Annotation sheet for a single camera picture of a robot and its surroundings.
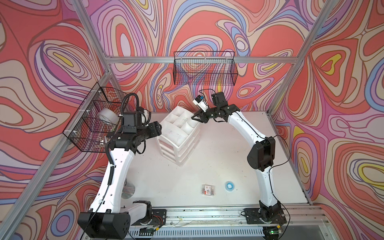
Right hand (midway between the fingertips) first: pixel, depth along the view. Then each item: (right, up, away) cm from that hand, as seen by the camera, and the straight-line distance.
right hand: (195, 119), depth 87 cm
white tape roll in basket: (-42, +1, -16) cm, 45 cm away
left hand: (-19, -5, -14) cm, 24 cm away
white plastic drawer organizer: (-8, -9, -6) cm, 13 cm away
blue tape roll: (+20, -38, -4) cm, 43 cm away
